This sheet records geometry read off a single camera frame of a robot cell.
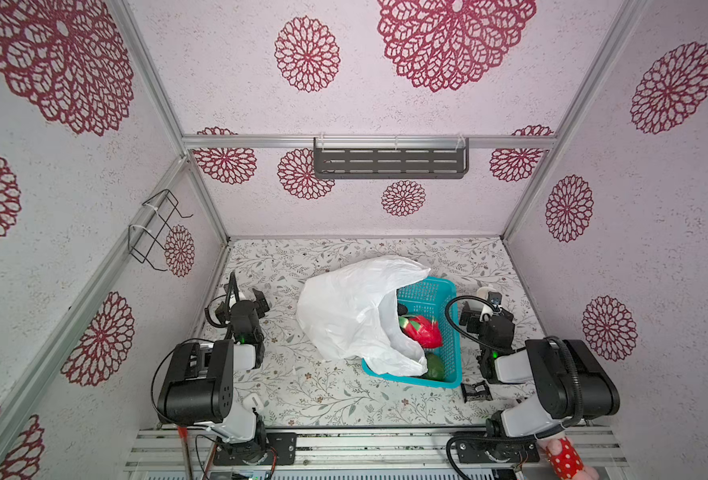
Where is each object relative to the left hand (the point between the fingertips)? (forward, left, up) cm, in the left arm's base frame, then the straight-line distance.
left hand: (240, 301), depth 92 cm
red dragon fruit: (-11, -56, 0) cm, 57 cm away
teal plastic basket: (+4, -62, -6) cm, 62 cm away
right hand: (-1, -76, 0) cm, 76 cm away
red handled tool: (-36, +8, -6) cm, 37 cm away
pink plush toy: (-42, -82, -2) cm, 92 cm away
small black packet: (-26, -68, -7) cm, 73 cm away
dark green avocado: (-21, -58, -4) cm, 61 cm away
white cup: (-4, -71, +9) cm, 72 cm away
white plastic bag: (-5, -33, +2) cm, 34 cm away
